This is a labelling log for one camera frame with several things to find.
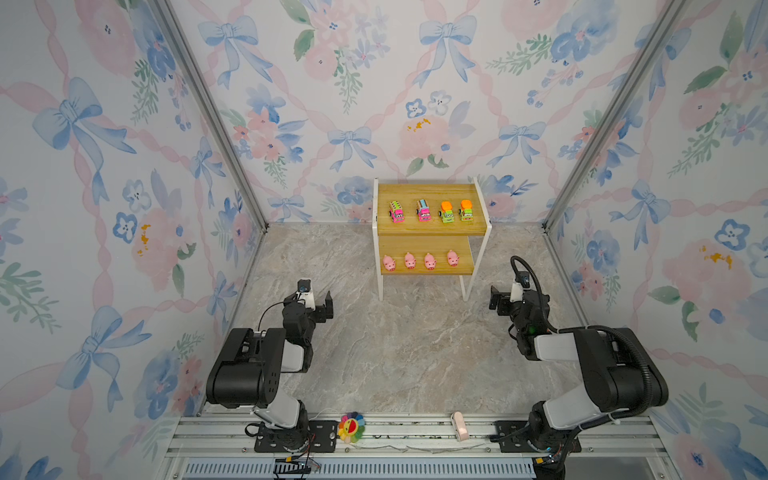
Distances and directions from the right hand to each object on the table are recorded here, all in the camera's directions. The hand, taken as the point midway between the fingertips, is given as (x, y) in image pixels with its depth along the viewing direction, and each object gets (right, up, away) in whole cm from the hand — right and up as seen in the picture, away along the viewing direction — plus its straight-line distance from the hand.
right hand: (509, 285), depth 94 cm
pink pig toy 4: (-38, +7, -8) cm, 39 cm away
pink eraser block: (-20, -32, -20) cm, 43 cm away
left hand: (-61, -1, -2) cm, 61 cm away
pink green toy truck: (-36, +20, -19) cm, 46 cm away
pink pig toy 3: (-32, +8, -7) cm, 33 cm away
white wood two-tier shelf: (-28, +16, -19) cm, 37 cm away
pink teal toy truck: (-29, +21, -19) cm, 40 cm away
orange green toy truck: (-23, +20, -19) cm, 36 cm away
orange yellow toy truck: (-19, +21, -19) cm, 34 cm away
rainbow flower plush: (-47, -34, -19) cm, 61 cm away
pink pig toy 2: (-26, +8, -8) cm, 28 cm away
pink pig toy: (-19, +9, -7) cm, 22 cm away
